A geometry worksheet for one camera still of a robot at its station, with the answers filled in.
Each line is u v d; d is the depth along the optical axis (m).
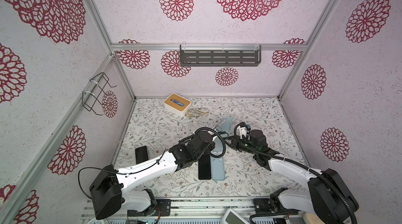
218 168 0.86
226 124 0.87
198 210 0.73
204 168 0.85
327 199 0.41
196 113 1.07
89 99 0.73
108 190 0.39
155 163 0.48
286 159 0.56
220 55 0.95
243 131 0.78
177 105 1.09
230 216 0.68
